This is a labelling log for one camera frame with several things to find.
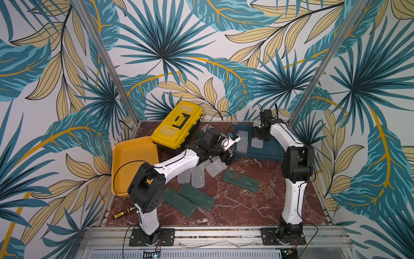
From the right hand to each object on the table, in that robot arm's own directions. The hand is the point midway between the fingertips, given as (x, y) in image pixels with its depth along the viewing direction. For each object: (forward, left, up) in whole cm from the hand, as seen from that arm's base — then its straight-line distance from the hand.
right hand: (258, 135), depth 102 cm
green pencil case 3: (-27, +14, -7) cm, 31 cm away
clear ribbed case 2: (-23, +38, -7) cm, 45 cm away
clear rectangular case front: (-6, +3, 0) cm, 7 cm away
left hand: (-19, +19, +10) cm, 29 cm away
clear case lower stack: (-18, +28, -7) cm, 34 cm away
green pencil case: (-37, +48, -7) cm, 61 cm away
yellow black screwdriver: (-43, +76, -6) cm, 87 cm away
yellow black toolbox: (-5, +50, +10) cm, 51 cm away
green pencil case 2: (-35, +38, -8) cm, 53 cm away
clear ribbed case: (-24, +46, -6) cm, 52 cm away
